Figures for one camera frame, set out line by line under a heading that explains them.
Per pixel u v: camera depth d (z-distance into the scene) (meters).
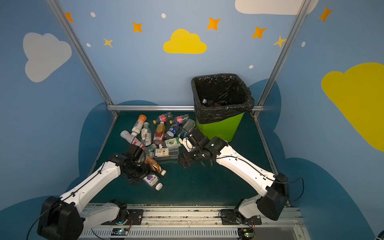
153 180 0.83
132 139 1.01
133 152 0.66
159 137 0.99
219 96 1.03
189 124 1.11
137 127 1.07
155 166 0.88
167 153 0.94
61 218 0.39
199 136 0.57
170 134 1.04
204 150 0.52
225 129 0.95
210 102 1.01
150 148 0.96
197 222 0.73
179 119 1.11
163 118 1.13
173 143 0.99
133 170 0.67
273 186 0.41
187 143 0.64
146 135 1.01
